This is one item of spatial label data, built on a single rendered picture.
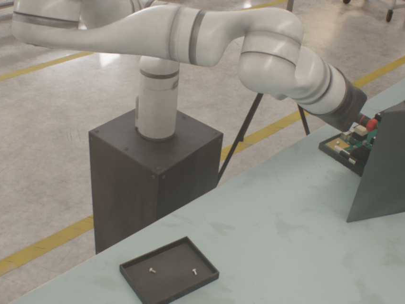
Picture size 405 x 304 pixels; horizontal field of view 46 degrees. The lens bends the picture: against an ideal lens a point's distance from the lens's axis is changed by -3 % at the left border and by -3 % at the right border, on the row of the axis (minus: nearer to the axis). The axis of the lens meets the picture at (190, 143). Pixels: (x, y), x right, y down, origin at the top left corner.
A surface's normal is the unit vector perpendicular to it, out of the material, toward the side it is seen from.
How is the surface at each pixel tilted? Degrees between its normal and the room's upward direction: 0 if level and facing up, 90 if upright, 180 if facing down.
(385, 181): 90
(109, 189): 90
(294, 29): 60
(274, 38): 52
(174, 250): 0
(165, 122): 90
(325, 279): 0
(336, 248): 0
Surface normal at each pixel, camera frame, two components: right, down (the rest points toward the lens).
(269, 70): -0.01, 0.11
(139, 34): -0.32, 0.23
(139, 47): -0.25, 0.78
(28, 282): 0.07, -0.82
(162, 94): 0.24, 0.56
